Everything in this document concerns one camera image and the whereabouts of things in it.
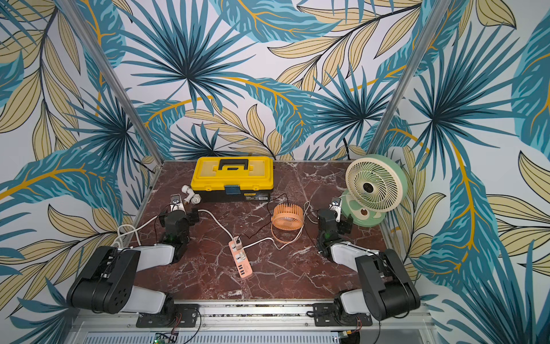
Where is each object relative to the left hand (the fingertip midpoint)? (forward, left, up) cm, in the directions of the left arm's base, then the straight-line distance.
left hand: (180, 208), depth 90 cm
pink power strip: (-21, -28, -6) cm, 36 cm away
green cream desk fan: (+3, -78, +15) cm, 80 cm away
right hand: (-1, -67, 0) cm, 67 cm away
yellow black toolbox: (+10, -23, +8) cm, 26 cm away
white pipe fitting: (+9, -2, -6) cm, 11 cm away
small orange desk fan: (-5, -45, +3) cm, 45 cm away
